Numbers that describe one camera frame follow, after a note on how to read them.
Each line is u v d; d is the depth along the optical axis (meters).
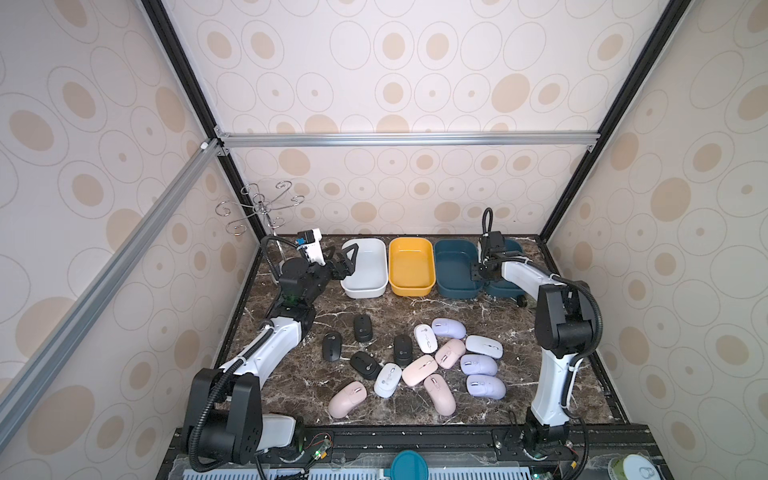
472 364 0.84
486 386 0.80
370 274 1.15
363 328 0.92
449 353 0.86
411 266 1.07
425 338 0.90
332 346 0.89
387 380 0.82
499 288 0.97
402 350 0.87
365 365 0.85
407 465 0.65
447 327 0.92
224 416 0.41
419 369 0.85
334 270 0.71
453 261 1.11
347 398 0.79
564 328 0.55
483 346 0.89
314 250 0.70
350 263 0.73
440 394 0.80
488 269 0.77
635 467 0.67
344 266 0.71
